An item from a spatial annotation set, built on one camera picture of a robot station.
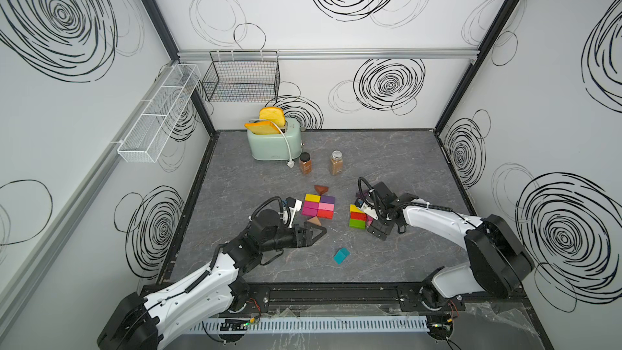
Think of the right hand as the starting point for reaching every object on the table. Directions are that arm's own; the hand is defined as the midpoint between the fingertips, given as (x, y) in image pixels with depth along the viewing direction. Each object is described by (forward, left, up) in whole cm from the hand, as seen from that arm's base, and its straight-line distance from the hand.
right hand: (383, 218), depth 89 cm
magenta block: (-2, +6, +2) cm, 7 cm away
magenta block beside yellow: (+5, +27, -1) cm, 28 cm away
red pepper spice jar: (+20, +30, +6) cm, 37 cm away
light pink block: (+5, +23, -1) cm, 23 cm away
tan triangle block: (-2, +26, 0) cm, 26 cm away
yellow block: (+8, +27, -1) cm, 28 cm away
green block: (-2, +10, -1) cm, 10 cm away
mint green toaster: (+25, +44, +10) cm, 52 cm away
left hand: (-12, +24, +13) cm, 30 cm away
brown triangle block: (+11, +24, +1) cm, 26 cm away
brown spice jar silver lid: (+21, +17, +6) cm, 28 cm away
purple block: (+8, +21, -2) cm, 23 cm away
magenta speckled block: (+2, +28, 0) cm, 28 cm away
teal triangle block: (-14, +16, 0) cm, 21 cm away
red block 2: (0, +10, +1) cm, 10 cm away
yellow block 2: (+3, +11, +1) cm, 12 cm away
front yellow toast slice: (+28, +47, +18) cm, 58 cm away
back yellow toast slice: (+36, +44, +19) cm, 59 cm away
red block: (+2, +22, -2) cm, 22 cm away
